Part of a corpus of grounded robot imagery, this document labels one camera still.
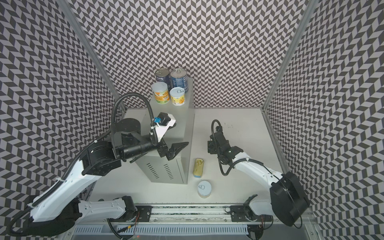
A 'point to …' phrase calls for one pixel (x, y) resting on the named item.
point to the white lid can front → (204, 189)
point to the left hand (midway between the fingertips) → (179, 135)
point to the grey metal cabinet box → (176, 170)
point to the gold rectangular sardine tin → (198, 168)
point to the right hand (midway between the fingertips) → (215, 147)
